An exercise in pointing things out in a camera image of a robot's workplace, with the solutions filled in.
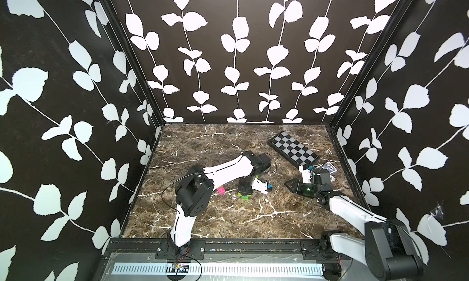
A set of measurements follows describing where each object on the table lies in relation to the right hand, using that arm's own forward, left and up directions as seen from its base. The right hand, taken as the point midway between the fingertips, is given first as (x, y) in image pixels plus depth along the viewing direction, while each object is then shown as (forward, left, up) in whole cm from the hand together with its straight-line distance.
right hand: (286, 181), depth 88 cm
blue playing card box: (+11, -26, -5) cm, 28 cm away
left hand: (-3, +21, +1) cm, 21 cm away
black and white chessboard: (+22, -7, -3) cm, 23 cm away
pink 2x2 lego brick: (-3, +33, -5) cm, 33 cm away
